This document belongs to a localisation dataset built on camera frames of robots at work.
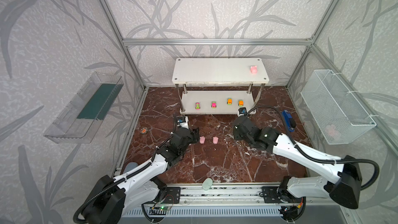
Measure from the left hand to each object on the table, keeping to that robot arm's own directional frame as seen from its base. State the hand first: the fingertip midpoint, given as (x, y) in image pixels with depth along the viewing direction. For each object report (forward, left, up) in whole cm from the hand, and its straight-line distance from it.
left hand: (197, 124), depth 84 cm
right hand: (-1, -21, +4) cm, 21 cm away
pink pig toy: (-3, -2, -12) cm, 13 cm away
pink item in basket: (-6, -65, +8) cm, 66 cm away
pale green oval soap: (-27, -6, -11) cm, 30 cm away
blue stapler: (+9, -57, -9) cm, 58 cm away
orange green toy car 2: (+20, -27, -6) cm, 34 cm away
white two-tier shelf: (+45, -14, -16) cm, 49 cm away
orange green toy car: (+21, -20, -5) cm, 29 cm away
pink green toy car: (+18, -9, -6) cm, 21 cm away
